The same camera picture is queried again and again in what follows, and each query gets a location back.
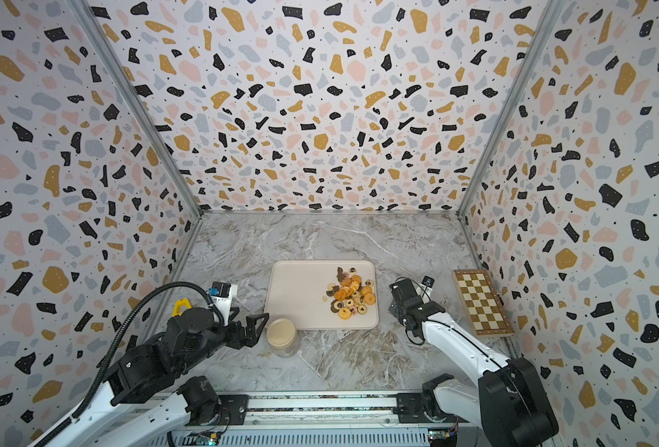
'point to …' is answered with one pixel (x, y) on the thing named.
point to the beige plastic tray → (294, 291)
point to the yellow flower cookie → (344, 313)
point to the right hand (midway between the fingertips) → (411, 309)
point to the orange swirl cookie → (340, 294)
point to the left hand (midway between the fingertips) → (259, 313)
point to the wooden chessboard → (482, 303)
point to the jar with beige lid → (282, 337)
